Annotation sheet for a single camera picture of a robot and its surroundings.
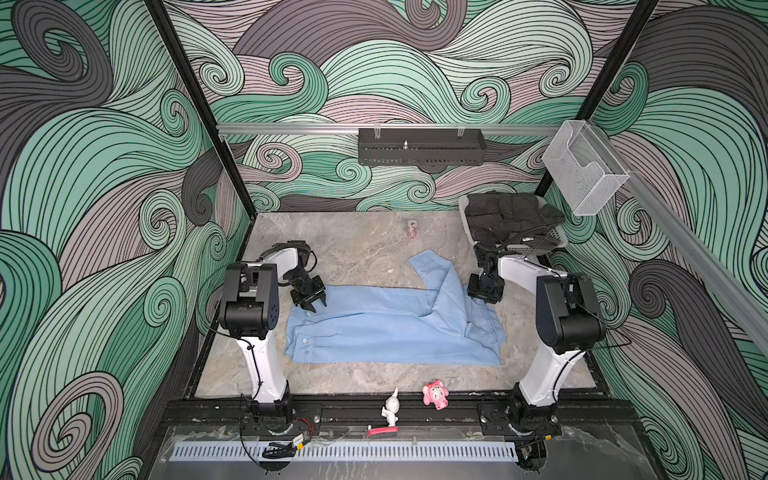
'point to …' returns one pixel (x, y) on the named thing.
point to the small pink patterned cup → (412, 230)
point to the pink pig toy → (435, 392)
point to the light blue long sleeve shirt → (398, 325)
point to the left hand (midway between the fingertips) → (321, 302)
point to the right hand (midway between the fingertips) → (478, 295)
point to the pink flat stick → (382, 430)
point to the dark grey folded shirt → (512, 219)
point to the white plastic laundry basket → (561, 235)
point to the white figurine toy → (391, 409)
